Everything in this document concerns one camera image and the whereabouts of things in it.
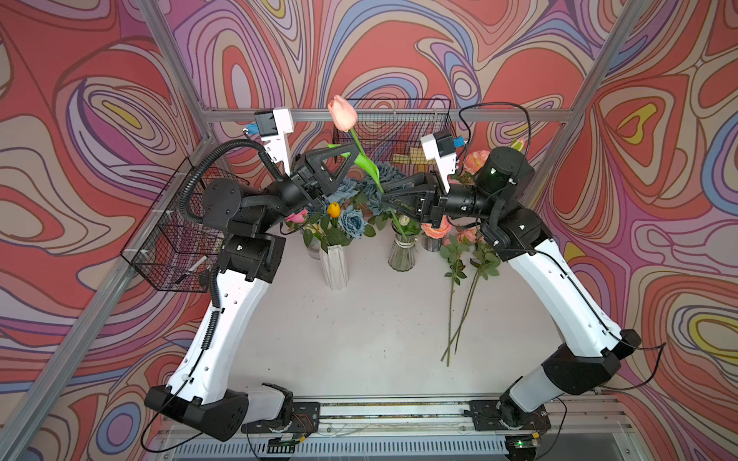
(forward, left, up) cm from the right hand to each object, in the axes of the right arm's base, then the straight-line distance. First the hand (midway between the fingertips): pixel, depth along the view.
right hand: (381, 205), depth 50 cm
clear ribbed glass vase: (+23, -9, -45) cm, 52 cm away
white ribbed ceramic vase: (+14, +14, -38) cm, 43 cm away
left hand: (-1, +3, +10) cm, 11 cm away
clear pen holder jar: (+30, -20, -48) cm, 60 cm away
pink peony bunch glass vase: (+9, -14, -18) cm, 25 cm away
